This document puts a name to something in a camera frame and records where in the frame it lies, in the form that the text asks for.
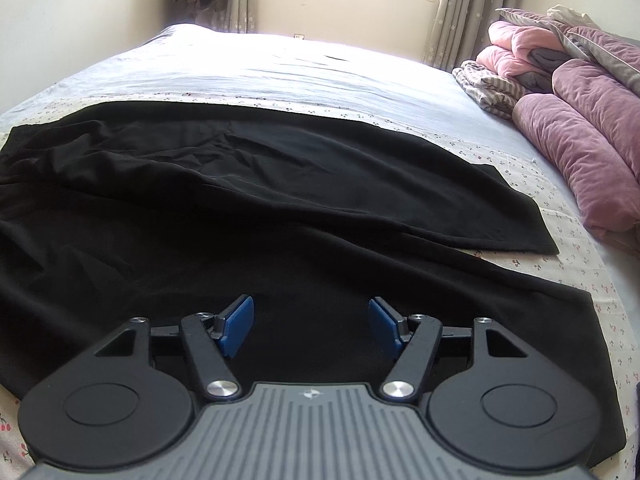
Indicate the light blue bed sheet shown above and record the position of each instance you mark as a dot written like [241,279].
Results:
[194,64]

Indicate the pink folded blanket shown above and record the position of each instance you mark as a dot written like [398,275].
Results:
[526,54]

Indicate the cherry print white cloth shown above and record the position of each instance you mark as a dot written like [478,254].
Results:
[580,264]

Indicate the right patterned curtain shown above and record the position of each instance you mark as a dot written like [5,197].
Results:
[460,30]

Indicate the mauve purple quilt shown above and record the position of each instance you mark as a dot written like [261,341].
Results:
[588,126]

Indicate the black pants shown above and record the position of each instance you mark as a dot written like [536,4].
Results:
[250,219]

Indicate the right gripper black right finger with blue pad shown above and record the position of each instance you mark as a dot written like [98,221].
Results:
[486,396]

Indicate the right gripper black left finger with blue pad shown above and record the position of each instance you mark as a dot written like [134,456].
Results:
[135,393]

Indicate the grey striped folded cloth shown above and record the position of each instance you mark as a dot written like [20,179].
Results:
[492,93]

